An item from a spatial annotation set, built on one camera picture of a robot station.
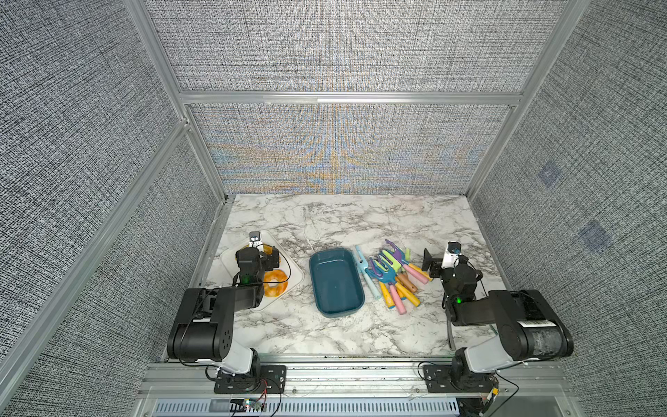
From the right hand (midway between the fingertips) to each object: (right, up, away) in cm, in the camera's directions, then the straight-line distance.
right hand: (441, 243), depth 89 cm
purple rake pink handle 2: (-16, -19, -2) cm, 25 cm away
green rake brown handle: (-15, -9, +4) cm, 18 cm away
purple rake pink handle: (-13, -6, +7) cm, 16 cm away
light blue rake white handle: (-27, -9, +6) cm, 29 cm away
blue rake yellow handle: (-20, -10, +3) cm, 23 cm away
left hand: (-62, -1, +4) cm, 63 cm away
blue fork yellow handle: (-10, -19, -4) cm, 22 cm away
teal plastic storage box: (-37, -15, +4) cm, 40 cm away
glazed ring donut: (-57, -12, +3) cm, 58 cm away
